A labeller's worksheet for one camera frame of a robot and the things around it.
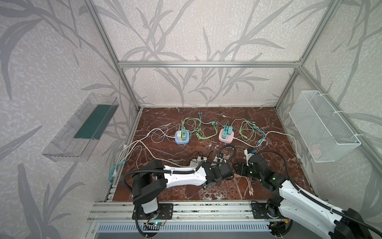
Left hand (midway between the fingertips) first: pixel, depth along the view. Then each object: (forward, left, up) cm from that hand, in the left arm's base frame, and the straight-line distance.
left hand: (217, 169), depth 83 cm
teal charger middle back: (+26, -7, +3) cm, 27 cm away
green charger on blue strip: (+22, +21, +2) cm, 31 cm away
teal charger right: (+26, -10, +2) cm, 27 cm away
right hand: (+4, -11, +2) cm, 12 cm away
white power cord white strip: (+17, +46, -5) cm, 49 cm away
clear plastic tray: (+2, +65, +26) cm, 70 cm away
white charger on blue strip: (+20, +24, +3) cm, 31 cm away
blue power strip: (+20, +19, -4) cm, 28 cm away
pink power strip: (+22, -10, -3) cm, 24 cm away
